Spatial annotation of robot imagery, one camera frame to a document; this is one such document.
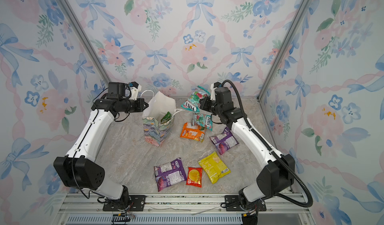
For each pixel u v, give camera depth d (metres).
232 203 0.73
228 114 0.56
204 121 1.01
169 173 0.81
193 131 0.97
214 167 0.83
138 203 0.74
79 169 0.41
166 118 0.98
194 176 0.82
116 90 0.60
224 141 0.93
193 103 0.78
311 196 0.36
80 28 0.82
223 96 0.57
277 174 0.41
